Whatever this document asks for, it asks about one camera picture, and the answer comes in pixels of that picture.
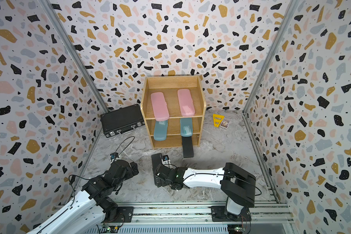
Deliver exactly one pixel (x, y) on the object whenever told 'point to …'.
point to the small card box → (224, 124)
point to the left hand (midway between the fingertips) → (133, 167)
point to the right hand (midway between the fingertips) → (162, 177)
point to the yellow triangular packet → (217, 119)
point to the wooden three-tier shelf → (171, 85)
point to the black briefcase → (122, 120)
